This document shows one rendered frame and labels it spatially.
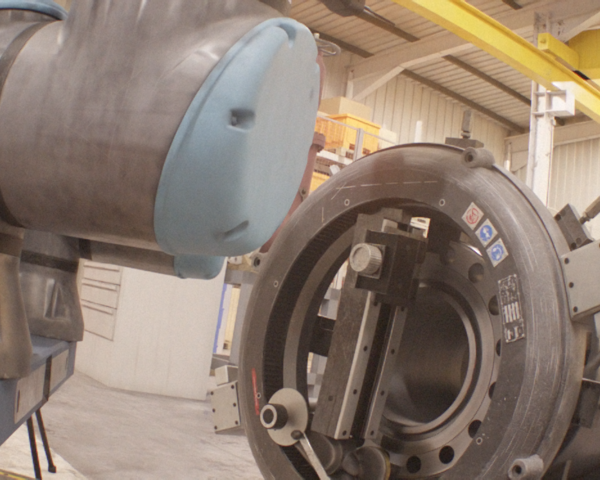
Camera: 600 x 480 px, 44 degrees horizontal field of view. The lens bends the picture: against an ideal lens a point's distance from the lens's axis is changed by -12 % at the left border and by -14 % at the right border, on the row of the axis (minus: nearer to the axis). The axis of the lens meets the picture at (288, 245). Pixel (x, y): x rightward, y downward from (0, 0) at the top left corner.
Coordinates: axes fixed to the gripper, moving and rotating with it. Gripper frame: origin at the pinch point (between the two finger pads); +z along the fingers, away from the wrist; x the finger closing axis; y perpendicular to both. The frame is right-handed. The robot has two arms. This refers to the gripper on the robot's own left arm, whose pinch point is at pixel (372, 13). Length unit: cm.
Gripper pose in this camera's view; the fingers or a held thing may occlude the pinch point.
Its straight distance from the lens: 120.0
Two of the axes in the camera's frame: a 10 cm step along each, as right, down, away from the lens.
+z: 7.3, 1.8, 6.6
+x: 1.6, -9.8, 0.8
